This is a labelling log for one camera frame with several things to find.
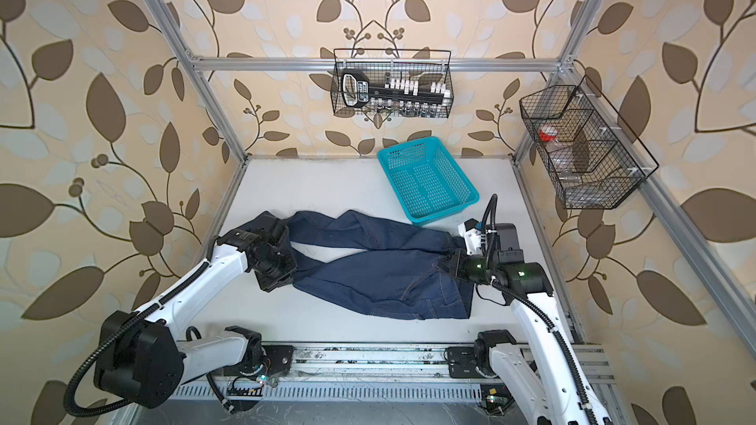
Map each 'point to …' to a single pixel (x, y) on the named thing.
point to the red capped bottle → (547, 133)
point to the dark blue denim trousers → (403, 272)
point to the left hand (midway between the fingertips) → (299, 275)
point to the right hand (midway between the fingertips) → (441, 267)
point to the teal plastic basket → (428, 184)
